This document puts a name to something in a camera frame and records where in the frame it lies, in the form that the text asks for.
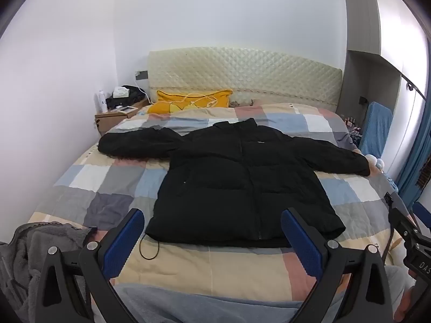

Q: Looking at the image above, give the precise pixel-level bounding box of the person's leg in grey pants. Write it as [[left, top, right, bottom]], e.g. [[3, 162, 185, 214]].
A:
[[114, 281, 340, 323]]

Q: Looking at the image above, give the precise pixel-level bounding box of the wooden nightstand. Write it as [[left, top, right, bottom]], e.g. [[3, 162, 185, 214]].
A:
[[95, 99, 150, 137]]

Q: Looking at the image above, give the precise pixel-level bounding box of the white plush toy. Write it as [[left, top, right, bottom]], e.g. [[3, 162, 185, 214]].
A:
[[365, 155, 386, 175]]

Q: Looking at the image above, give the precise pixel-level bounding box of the thin black cable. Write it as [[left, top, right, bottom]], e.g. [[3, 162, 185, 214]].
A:
[[337, 134, 358, 151]]

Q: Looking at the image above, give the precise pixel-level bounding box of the black puffer jacket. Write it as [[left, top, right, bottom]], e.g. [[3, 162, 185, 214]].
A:
[[98, 118, 371, 261]]

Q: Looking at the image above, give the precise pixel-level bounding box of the black strap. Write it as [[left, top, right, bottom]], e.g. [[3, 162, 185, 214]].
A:
[[387, 224, 395, 260]]

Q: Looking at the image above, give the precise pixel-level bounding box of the black bag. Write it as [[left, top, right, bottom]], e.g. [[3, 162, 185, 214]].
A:
[[106, 85, 146, 109]]

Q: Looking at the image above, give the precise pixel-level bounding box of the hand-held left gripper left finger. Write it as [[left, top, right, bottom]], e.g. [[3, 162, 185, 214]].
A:
[[35, 209, 145, 323]]

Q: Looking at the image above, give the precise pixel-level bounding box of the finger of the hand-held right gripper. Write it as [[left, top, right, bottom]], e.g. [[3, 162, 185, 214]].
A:
[[384, 192, 419, 234]]

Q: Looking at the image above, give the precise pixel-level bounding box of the yellow pillow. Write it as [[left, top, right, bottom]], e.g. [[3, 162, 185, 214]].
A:
[[148, 89, 234, 114]]

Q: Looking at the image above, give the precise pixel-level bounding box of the blue curtain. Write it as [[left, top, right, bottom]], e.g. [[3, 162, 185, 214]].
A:
[[397, 101, 431, 209]]

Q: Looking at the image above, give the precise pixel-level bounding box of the floral pillow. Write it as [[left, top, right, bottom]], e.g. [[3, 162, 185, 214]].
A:
[[229, 97, 265, 108]]

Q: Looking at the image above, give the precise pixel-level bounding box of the grey wardrobe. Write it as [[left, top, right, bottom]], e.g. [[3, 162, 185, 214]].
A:
[[343, 0, 405, 162]]

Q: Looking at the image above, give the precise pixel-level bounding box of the blue towel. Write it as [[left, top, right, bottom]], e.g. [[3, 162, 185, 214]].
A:
[[359, 101, 394, 163]]

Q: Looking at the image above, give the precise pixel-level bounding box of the person's right forearm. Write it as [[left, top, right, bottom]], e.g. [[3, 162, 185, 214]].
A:
[[384, 265, 415, 313]]

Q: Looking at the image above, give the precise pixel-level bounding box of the person's right hand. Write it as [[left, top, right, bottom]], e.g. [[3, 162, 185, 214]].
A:
[[402, 289, 420, 317]]

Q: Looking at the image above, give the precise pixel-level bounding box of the checkered bed sheet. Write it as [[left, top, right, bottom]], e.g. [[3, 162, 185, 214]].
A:
[[29, 103, 405, 310]]

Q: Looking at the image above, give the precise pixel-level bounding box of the white charging cable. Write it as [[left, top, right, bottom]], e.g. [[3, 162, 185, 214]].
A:
[[135, 74, 218, 109]]

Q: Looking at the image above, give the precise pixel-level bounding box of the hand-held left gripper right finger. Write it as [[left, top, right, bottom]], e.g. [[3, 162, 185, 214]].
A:
[[280, 208, 394, 323]]

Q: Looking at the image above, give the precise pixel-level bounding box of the grey fleece blanket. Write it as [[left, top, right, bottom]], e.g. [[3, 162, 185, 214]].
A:
[[0, 222, 98, 323]]

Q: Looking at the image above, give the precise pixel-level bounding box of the cream quilted headboard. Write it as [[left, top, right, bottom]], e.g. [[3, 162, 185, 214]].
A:
[[147, 46, 343, 112]]

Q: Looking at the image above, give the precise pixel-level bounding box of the plaid cloth pile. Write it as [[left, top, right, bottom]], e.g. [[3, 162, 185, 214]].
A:
[[343, 116, 363, 146]]

